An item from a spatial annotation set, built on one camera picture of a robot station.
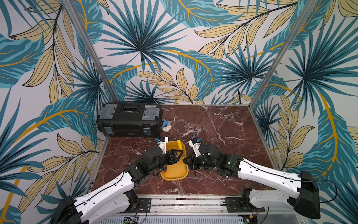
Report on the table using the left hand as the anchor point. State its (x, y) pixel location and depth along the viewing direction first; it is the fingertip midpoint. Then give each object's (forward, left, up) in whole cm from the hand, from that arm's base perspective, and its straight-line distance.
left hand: (180, 155), depth 73 cm
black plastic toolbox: (+23, +32, -1) cm, 39 cm away
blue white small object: (+30, +11, -15) cm, 35 cm away
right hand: (-3, -1, 0) cm, 3 cm away
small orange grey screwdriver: (-2, +9, -15) cm, 18 cm away
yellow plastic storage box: (-3, +1, -15) cm, 16 cm away
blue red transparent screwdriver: (+24, -11, -17) cm, 31 cm away
